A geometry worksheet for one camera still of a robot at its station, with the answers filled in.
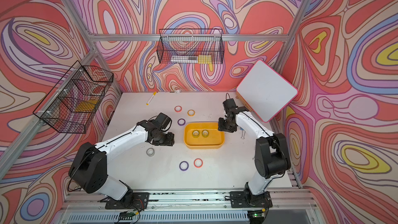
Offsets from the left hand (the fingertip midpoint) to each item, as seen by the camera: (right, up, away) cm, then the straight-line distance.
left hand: (172, 142), depth 87 cm
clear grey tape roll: (-13, -6, +2) cm, 15 cm away
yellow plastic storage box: (+26, 0, +8) cm, 27 cm away
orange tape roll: (+10, +16, +22) cm, 29 cm away
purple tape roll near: (+7, -13, -2) cm, 15 cm away
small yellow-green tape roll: (+13, +3, +9) cm, 16 cm away
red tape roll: (0, +19, +25) cm, 31 cm away
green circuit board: (-19, -31, -15) cm, 39 cm away
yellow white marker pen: (-21, +27, +30) cm, 45 cm away
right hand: (+30, +5, +3) cm, 30 cm away
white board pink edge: (+61, +31, +17) cm, 71 cm away
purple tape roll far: (+4, +10, +16) cm, 19 cm away
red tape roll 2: (+15, -11, -1) cm, 19 cm away
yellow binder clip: (+44, +3, +12) cm, 46 cm away
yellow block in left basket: (-37, +21, -15) cm, 45 cm away
